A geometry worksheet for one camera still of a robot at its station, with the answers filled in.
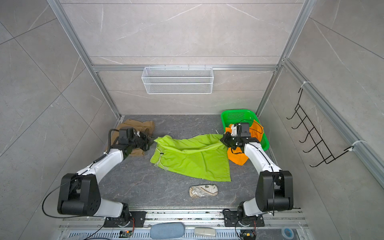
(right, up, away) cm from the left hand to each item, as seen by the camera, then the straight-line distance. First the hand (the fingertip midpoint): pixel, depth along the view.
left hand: (157, 132), depth 85 cm
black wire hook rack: (+76, +4, -14) cm, 78 cm away
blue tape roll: (+66, -48, -15) cm, 83 cm away
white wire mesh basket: (+18, +35, +15) cm, 43 cm away
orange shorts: (+46, -14, 0) cm, 48 cm away
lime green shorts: (+27, -16, +10) cm, 33 cm away
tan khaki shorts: (-13, +3, +21) cm, 25 cm away
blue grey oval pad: (+8, -45, -17) cm, 49 cm away
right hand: (+37, -3, +3) cm, 37 cm away
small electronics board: (-12, -49, -14) cm, 52 cm away
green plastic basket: (+51, +11, +29) cm, 60 cm away
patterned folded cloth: (+26, -31, -6) cm, 41 cm away
